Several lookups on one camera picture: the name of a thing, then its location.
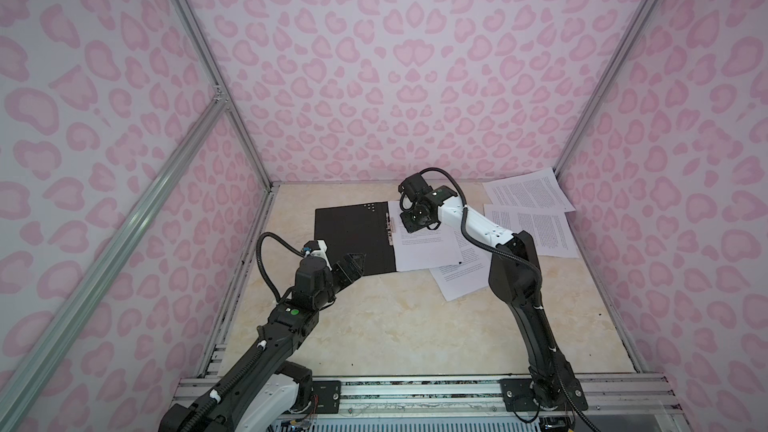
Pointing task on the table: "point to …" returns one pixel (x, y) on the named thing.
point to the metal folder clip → (389, 229)
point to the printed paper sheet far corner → (539, 189)
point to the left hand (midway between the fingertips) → (356, 257)
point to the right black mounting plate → (517, 396)
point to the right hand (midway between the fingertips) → (413, 218)
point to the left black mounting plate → (329, 393)
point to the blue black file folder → (357, 229)
